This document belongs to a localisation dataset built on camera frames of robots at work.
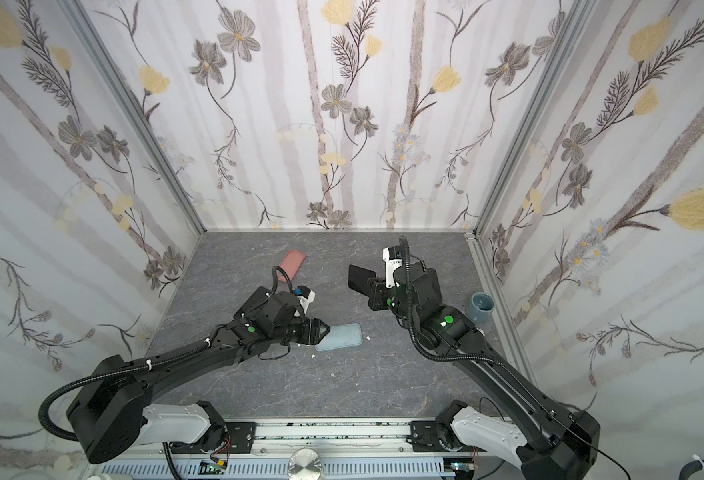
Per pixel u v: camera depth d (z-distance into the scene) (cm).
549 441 39
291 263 112
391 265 64
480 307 97
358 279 84
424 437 73
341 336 93
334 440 76
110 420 40
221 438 69
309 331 72
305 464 58
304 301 76
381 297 63
